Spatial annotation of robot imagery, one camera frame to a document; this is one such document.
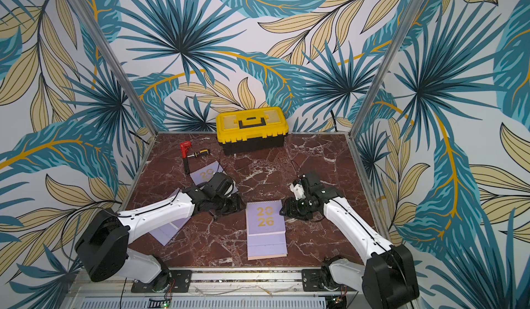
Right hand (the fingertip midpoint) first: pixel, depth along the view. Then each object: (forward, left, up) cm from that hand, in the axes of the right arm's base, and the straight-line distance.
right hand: (285, 213), depth 80 cm
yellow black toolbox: (+40, +12, +7) cm, 42 cm away
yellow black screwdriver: (+36, +41, -6) cm, 55 cm away
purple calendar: (+24, +38, -7) cm, 45 cm away
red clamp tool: (+43, +51, -8) cm, 67 cm away
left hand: (+2, +17, -1) cm, 17 cm away
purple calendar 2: (-5, +8, -4) cm, 11 cm away
